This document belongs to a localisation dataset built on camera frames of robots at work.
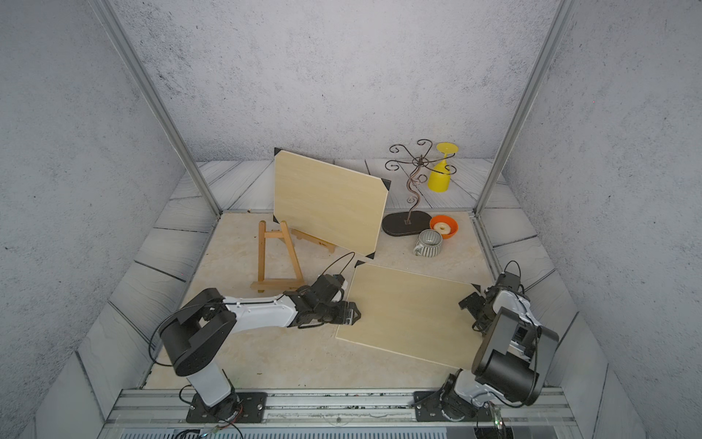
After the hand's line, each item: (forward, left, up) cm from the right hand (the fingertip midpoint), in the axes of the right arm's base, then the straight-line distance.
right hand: (475, 316), depth 88 cm
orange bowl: (+37, +2, +2) cm, 37 cm away
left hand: (-2, +37, +2) cm, 37 cm away
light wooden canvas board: (+33, +47, +18) cm, 60 cm away
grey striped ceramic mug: (+26, +11, +4) cm, 29 cm away
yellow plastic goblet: (+43, +8, +20) cm, 48 cm away
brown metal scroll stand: (+40, +19, 0) cm, 44 cm away
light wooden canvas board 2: (+2, +19, -3) cm, 19 cm away
